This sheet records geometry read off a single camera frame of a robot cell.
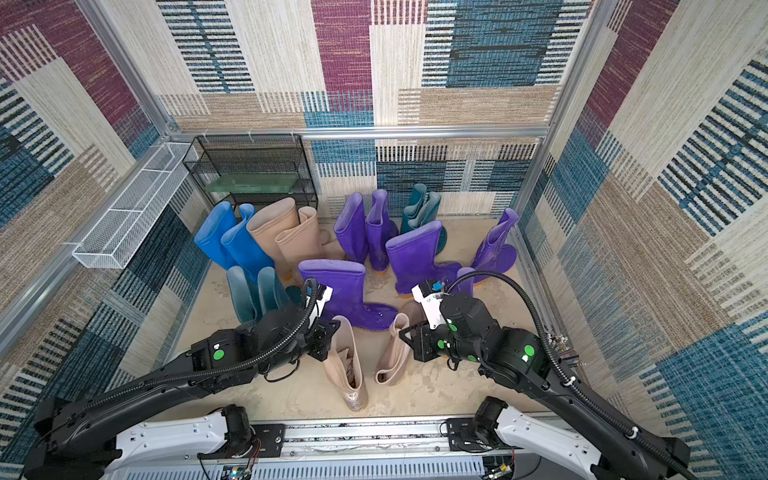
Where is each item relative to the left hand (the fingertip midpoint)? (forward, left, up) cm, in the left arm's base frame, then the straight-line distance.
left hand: (342, 325), depth 67 cm
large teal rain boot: (+11, +20, -5) cm, 23 cm away
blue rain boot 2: (+24, +30, -1) cm, 38 cm away
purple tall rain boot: (+29, 0, 0) cm, 29 cm away
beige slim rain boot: (+27, +13, -2) cm, 30 cm away
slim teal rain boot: (+7, +23, +1) cm, 24 cm away
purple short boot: (+19, -17, -1) cm, 26 cm away
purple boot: (+28, -8, 0) cm, 30 cm away
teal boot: (+42, -20, +2) cm, 47 cm away
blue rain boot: (+25, +37, +2) cm, 45 cm away
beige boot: (-6, -12, 0) cm, 13 cm away
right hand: (-4, -14, 0) cm, 15 cm away
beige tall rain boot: (+30, +23, +2) cm, 38 cm away
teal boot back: (+32, -22, +2) cm, 39 cm away
